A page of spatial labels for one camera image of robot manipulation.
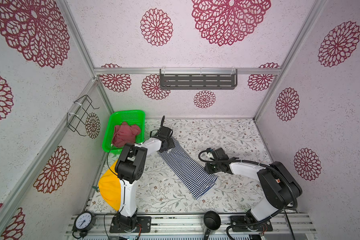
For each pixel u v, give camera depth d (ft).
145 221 2.47
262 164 1.71
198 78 3.10
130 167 1.78
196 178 2.92
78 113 2.55
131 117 3.59
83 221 2.38
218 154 2.45
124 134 3.49
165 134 2.74
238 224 2.50
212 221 2.44
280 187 1.51
